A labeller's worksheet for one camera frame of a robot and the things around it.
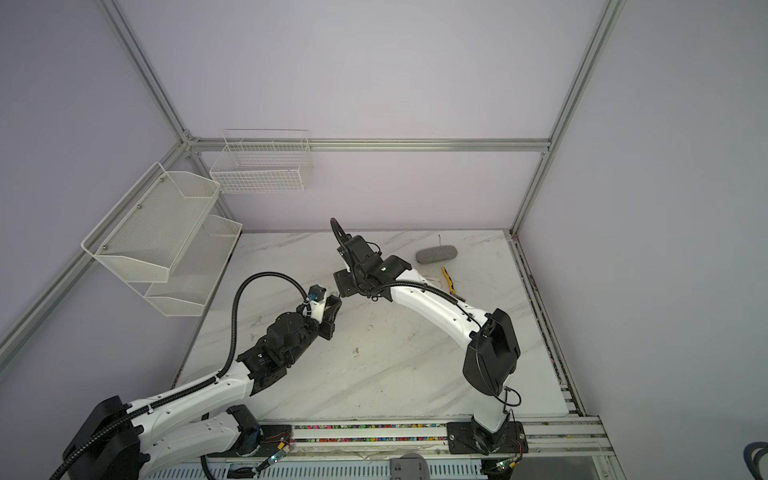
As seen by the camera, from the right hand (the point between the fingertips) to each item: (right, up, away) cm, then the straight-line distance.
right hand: (345, 276), depth 81 cm
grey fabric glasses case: (+29, +7, +30) cm, 42 cm away
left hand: (-3, -7, -1) cm, 7 cm away
